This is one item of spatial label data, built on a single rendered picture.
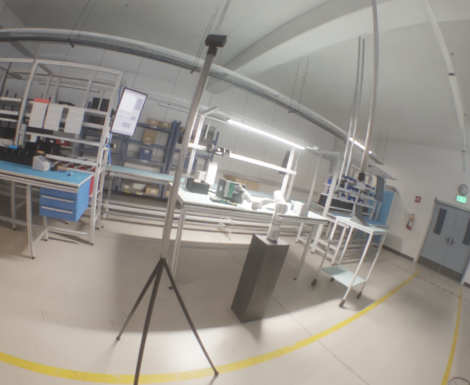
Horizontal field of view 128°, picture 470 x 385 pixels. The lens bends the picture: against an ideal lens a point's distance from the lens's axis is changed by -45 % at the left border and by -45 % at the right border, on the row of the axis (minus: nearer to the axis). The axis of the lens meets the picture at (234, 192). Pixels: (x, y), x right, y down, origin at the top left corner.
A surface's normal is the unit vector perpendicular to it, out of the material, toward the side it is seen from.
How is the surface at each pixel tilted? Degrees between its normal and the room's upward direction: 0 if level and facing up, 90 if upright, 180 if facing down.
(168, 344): 0
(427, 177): 90
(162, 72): 90
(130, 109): 101
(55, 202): 90
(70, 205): 90
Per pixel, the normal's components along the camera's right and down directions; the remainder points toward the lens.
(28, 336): 0.24, -0.96
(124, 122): 0.70, 0.44
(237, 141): 0.43, 0.22
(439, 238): -0.87, -0.15
